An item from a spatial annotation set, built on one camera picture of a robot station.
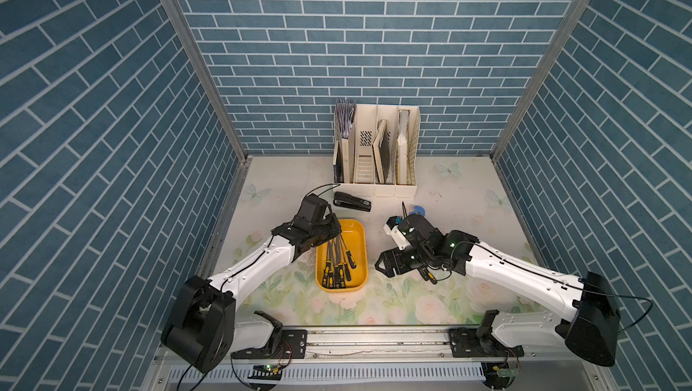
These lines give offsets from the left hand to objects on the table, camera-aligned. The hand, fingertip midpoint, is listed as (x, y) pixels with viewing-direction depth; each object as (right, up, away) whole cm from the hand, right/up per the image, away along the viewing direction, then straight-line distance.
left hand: (350, 226), depth 85 cm
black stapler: (-2, +7, +19) cm, 20 cm away
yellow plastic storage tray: (+2, -5, +10) cm, 11 cm away
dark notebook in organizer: (-4, +19, +12) cm, 23 cm away
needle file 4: (-1, -14, +2) cm, 14 cm away
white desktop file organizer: (+2, +37, +26) cm, 45 cm away
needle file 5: (+26, -16, +1) cm, 31 cm away
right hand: (+11, -9, -9) cm, 17 cm away
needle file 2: (-6, -15, +1) cm, 17 cm away
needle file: (-7, -16, 0) cm, 18 cm away
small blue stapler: (+25, +3, +16) cm, 31 cm away
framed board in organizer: (+11, +27, +12) cm, 31 cm away
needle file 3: (-3, -14, +2) cm, 14 cm away
